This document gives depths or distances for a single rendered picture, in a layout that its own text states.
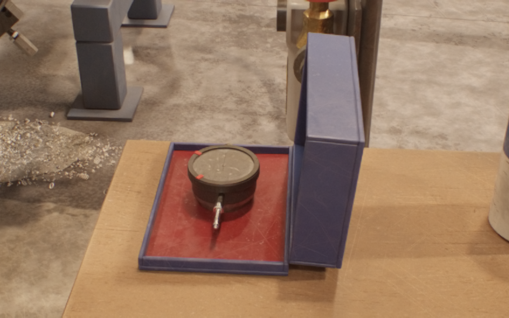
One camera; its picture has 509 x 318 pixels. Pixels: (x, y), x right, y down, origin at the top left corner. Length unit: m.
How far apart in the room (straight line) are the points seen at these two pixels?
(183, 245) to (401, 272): 0.16
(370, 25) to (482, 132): 0.80
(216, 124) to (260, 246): 1.08
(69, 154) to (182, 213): 0.98
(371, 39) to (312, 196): 0.44
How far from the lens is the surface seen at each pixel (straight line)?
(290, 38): 1.06
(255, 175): 0.62
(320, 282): 0.58
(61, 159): 1.59
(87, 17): 1.64
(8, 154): 1.62
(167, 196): 0.66
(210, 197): 0.62
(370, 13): 0.94
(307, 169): 0.52
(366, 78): 0.97
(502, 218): 0.63
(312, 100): 0.55
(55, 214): 1.45
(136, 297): 0.57
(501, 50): 2.07
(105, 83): 1.70
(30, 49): 1.46
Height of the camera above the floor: 0.86
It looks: 34 degrees down
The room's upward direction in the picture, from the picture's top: straight up
